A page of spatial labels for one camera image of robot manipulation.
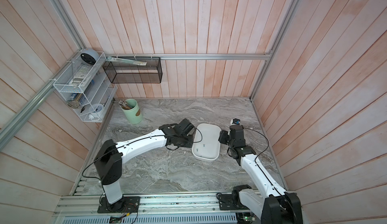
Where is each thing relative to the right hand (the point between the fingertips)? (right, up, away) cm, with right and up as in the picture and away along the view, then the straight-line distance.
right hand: (224, 131), depth 86 cm
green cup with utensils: (-58, +12, +9) cm, 60 cm away
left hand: (-20, -7, -3) cm, 22 cm away
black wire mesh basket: (-70, +39, +18) cm, 82 cm away
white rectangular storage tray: (-10, -10, +8) cm, 16 cm away
